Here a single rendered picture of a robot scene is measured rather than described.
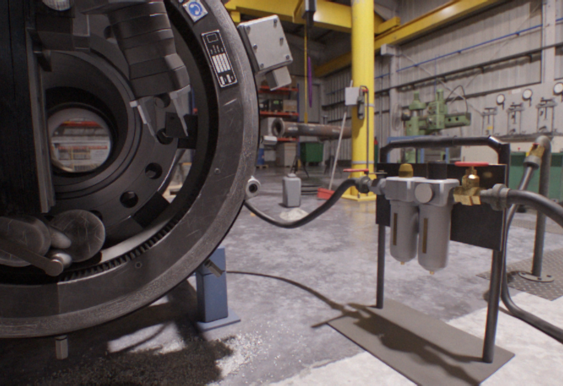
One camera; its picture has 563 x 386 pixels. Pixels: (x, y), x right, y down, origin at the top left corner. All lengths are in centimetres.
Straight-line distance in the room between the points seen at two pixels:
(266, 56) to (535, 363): 99
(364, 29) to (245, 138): 376
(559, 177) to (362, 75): 227
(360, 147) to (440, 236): 323
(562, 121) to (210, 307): 631
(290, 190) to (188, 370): 255
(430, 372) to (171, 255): 66
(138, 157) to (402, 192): 65
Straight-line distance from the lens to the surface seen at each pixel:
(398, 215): 91
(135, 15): 47
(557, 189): 337
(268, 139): 80
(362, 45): 424
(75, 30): 54
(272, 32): 75
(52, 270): 59
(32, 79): 57
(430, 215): 85
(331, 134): 871
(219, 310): 108
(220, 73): 63
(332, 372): 88
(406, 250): 93
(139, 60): 49
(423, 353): 97
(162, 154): 71
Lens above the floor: 52
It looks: 6 degrees down
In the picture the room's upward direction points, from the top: 1 degrees counter-clockwise
